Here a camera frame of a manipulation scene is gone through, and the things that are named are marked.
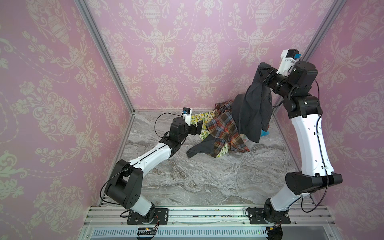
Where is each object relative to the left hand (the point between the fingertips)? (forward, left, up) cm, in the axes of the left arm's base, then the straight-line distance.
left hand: (197, 120), depth 83 cm
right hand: (+3, -26, +30) cm, 40 cm away
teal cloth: (+9, -49, -23) cm, 55 cm away
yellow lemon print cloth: (+24, -7, -23) cm, 34 cm away
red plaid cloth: (+2, -17, -10) cm, 20 cm away
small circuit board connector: (-50, +23, -28) cm, 62 cm away
